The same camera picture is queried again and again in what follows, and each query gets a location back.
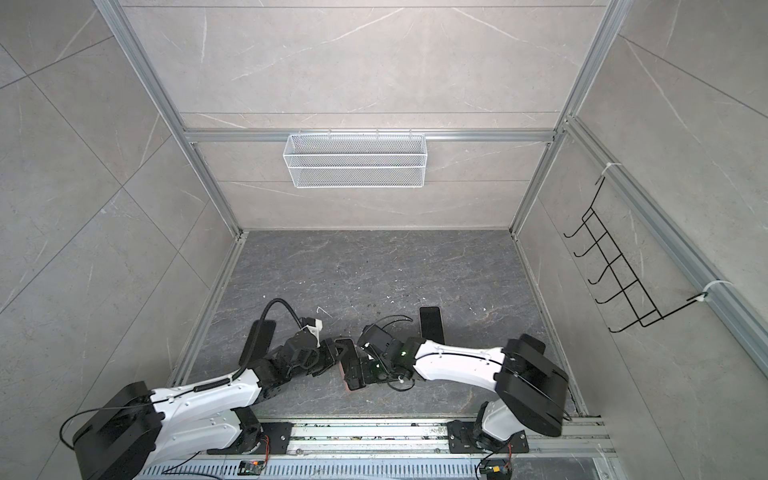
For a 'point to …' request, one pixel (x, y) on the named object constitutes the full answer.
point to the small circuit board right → (496, 469)
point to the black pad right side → (533, 343)
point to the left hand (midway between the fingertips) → (350, 343)
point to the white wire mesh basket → (355, 160)
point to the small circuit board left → (250, 467)
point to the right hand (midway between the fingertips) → (359, 375)
